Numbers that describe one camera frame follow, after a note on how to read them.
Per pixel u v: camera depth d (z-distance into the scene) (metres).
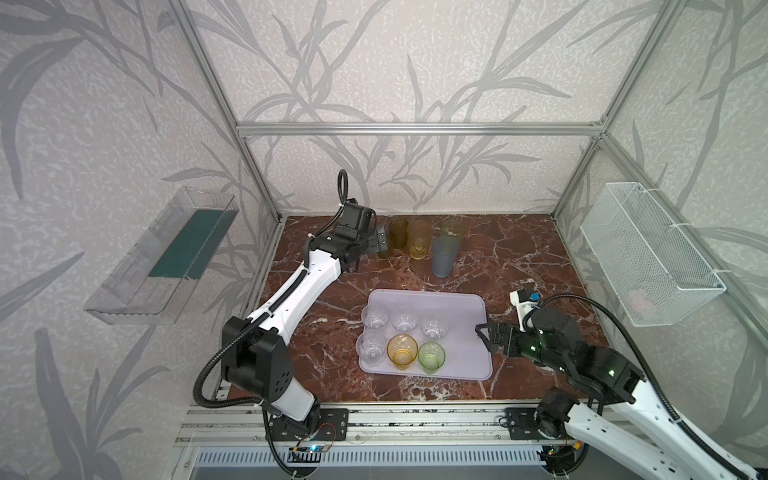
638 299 0.75
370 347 0.85
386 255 1.08
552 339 0.52
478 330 0.68
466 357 0.85
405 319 0.86
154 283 0.63
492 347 0.62
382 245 0.77
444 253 1.00
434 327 0.88
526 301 0.63
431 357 0.84
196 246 0.64
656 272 0.63
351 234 0.62
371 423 0.75
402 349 0.85
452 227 1.19
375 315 0.90
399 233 1.05
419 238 1.02
